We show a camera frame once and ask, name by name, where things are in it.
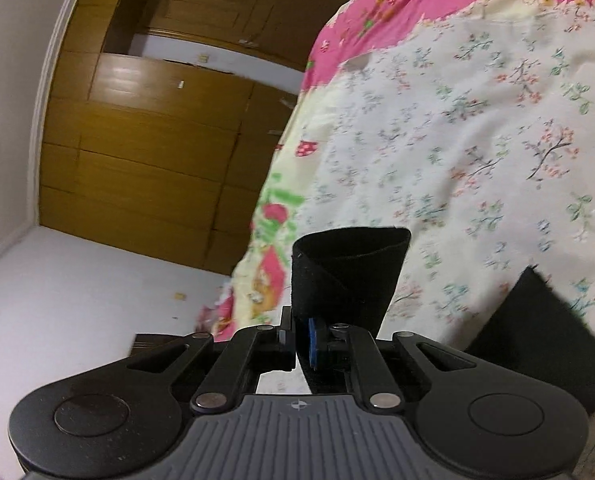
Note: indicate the wooden door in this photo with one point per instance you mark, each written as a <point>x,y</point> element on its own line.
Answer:
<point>217,0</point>

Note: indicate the white floral bed sheet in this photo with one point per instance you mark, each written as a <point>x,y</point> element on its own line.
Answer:
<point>477,135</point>

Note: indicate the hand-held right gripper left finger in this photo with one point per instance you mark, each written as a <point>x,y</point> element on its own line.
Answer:
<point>287,345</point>

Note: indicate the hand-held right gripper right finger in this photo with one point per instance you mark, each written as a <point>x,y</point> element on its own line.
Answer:
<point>312,342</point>

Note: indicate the wooden wardrobe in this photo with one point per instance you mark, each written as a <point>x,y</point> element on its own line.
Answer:
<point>152,160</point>

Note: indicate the black pants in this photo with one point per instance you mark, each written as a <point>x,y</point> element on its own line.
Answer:
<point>347,270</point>

